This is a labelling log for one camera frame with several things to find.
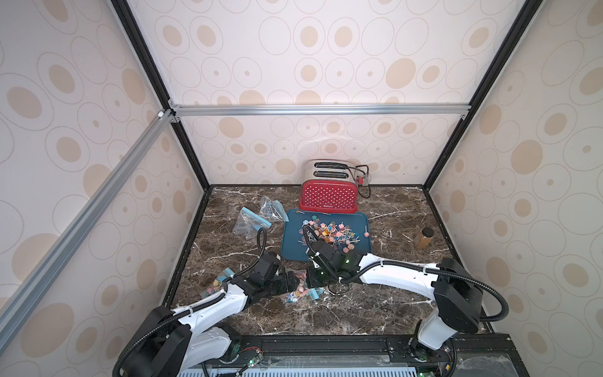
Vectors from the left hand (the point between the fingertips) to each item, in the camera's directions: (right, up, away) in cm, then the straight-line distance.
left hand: (298, 283), depth 84 cm
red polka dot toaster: (+12, +36, +14) cm, 40 cm away
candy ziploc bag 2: (-12, +26, +18) cm, 34 cm away
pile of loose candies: (+15, +16, +15) cm, 27 cm away
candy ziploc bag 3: (-22, +20, +19) cm, 35 cm away
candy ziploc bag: (+2, -3, -1) cm, 4 cm away
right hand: (+5, +2, -2) cm, 6 cm away
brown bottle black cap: (+50, +15, +8) cm, 53 cm away
